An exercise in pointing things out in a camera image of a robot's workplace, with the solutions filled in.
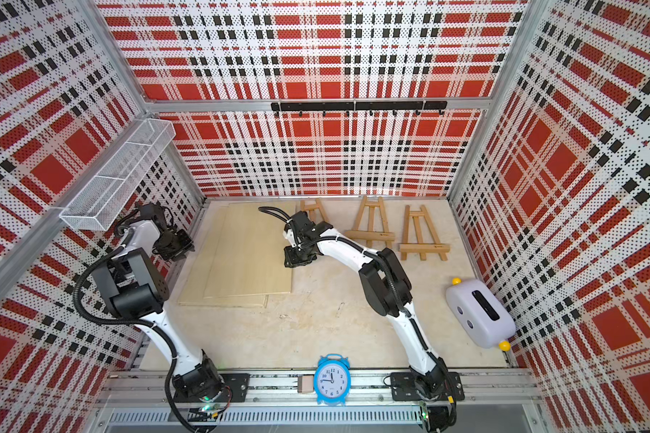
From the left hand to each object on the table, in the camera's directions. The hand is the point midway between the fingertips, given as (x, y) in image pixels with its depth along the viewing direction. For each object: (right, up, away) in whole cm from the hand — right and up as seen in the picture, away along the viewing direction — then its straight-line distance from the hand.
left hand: (196, 248), depth 95 cm
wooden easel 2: (+65, +9, +16) cm, 67 cm away
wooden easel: (+39, +16, +20) cm, 47 cm away
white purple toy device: (+93, -18, -18) cm, 96 cm away
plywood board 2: (-1, -6, +5) cm, 8 cm away
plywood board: (+18, -4, +3) cm, 18 cm away
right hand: (+36, -5, -4) cm, 36 cm away
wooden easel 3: (+84, +4, +12) cm, 85 cm away
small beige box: (+42, -35, -22) cm, 59 cm away
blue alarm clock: (+50, -34, -22) cm, 64 cm away
